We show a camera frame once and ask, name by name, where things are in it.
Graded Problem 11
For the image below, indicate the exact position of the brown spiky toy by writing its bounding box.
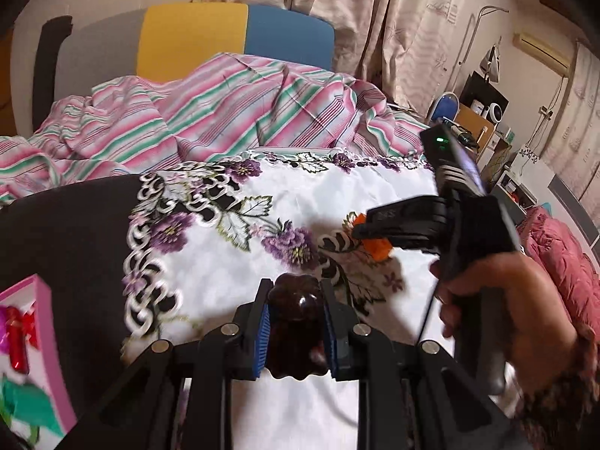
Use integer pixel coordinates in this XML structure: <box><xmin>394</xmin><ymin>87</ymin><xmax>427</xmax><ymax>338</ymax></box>
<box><xmin>265</xmin><ymin>273</ymin><xmax>329</xmax><ymax>380</ymax></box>

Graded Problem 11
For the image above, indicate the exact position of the person's right hand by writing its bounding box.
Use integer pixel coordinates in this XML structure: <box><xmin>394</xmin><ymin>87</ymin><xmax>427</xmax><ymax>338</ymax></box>
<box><xmin>430</xmin><ymin>252</ymin><xmax>578</xmax><ymax>395</ymax></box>

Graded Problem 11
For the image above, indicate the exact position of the person's right forearm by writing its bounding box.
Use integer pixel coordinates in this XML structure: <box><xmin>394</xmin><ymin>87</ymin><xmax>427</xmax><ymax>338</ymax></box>
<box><xmin>511</xmin><ymin>333</ymin><xmax>600</xmax><ymax>450</ymax></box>

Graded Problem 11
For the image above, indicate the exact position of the blue folding chair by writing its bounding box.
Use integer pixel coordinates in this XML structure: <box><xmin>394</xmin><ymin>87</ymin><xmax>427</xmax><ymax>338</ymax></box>
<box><xmin>429</xmin><ymin>93</ymin><xmax>460</xmax><ymax>125</ymax></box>

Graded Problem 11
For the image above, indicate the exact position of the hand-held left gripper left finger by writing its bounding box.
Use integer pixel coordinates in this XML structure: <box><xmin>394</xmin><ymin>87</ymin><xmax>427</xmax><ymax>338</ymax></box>
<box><xmin>61</xmin><ymin>279</ymin><xmax>274</xmax><ymax>450</ymax></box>

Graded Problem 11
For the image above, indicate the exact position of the white embroidered floral tablecloth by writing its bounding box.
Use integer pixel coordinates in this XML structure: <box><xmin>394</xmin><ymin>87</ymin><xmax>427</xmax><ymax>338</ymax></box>
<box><xmin>122</xmin><ymin>147</ymin><xmax>470</xmax><ymax>450</ymax></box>

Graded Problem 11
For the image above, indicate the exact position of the metal floor stand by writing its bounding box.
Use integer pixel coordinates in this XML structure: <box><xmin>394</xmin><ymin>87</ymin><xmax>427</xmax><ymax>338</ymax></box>
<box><xmin>450</xmin><ymin>6</ymin><xmax>509</xmax><ymax>99</ymax></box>

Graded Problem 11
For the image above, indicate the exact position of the orange cube block toy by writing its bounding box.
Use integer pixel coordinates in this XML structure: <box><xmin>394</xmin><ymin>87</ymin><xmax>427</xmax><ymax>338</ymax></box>
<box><xmin>354</xmin><ymin>213</ymin><xmax>392</xmax><ymax>261</ymax></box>

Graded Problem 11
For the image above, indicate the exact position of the beige patterned curtain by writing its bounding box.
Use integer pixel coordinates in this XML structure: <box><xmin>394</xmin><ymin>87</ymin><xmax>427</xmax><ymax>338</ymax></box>
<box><xmin>192</xmin><ymin>0</ymin><xmax>512</xmax><ymax>118</ymax></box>

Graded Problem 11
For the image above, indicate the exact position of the pink cardboard box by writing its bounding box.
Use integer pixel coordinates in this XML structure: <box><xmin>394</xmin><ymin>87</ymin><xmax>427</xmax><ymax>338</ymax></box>
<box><xmin>0</xmin><ymin>276</ymin><xmax>78</xmax><ymax>437</ymax></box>

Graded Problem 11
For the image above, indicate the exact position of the black cabinet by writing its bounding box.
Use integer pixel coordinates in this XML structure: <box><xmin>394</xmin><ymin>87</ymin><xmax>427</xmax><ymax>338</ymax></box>
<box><xmin>459</xmin><ymin>71</ymin><xmax>509</xmax><ymax>123</ymax></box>

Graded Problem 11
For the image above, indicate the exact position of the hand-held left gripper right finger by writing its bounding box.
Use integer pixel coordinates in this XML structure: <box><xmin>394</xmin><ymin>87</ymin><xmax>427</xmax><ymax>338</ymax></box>
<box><xmin>321</xmin><ymin>279</ymin><xmax>521</xmax><ymax>450</ymax></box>

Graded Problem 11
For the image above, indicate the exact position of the pink green striped cloth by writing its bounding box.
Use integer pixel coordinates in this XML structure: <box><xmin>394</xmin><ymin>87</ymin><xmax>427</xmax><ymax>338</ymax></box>
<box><xmin>0</xmin><ymin>52</ymin><xmax>437</xmax><ymax>202</ymax></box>

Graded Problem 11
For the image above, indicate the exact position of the red quilted blanket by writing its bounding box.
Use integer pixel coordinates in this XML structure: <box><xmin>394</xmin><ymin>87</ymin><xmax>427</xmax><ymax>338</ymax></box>
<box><xmin>518</xmin><ymin>206</ymin><xmax>600</xmax><ymax>362</ymax></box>

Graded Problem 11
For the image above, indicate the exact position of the white air conditioner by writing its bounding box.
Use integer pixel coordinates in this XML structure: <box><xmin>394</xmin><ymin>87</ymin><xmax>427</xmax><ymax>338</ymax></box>
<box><xmin>513</xmin><ymin>32</ymin><xmax>575</xmax><ymax>76</ymax></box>

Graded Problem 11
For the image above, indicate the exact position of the magenta plastic toy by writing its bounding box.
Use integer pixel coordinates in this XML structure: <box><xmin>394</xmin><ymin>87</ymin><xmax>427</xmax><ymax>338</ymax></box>
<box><xmin>0</xmin><ymin>307</ymin><xmax>20</xmax><ymax>352</ymax></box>

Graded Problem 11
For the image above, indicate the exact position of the teal funnel toy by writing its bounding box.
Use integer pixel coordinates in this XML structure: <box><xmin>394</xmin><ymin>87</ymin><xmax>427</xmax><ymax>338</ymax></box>
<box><xmin>0</xmin><ymin>379</ymin><xmax>66</xmax><ymax>437</ymax></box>

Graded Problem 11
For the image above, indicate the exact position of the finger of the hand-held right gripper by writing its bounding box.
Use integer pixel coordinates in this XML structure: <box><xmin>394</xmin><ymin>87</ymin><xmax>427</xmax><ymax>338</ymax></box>
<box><xmin>366</xmin><ymin>196</ymin><xmax>446</xmax><ymax>235</ymax></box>
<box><xmin>351</xmin><ymin>226</ymin><xmax>441</xmax><ymax>255</ymax></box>

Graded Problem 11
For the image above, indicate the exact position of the thin black cable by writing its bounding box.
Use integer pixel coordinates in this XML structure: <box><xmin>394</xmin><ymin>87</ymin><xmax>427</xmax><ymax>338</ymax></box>
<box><xmin>417</xmin><ymin>279</ymin><xmax>441</xmax><ymax>343</ymax></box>

